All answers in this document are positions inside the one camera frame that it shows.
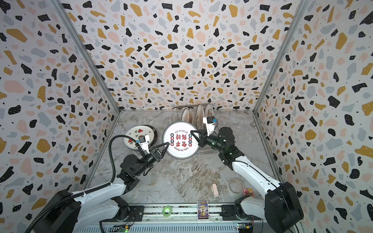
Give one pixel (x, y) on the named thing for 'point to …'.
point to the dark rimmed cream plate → (155, 135)
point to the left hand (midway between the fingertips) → (170, 145)
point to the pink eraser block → (215, 192)
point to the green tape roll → (167, 210)
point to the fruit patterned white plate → (135, 132)
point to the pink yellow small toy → (250, 191)
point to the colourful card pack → (202, 208)
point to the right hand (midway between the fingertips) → (192, 133)
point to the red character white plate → (183, 144)
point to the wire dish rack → (194, 114)
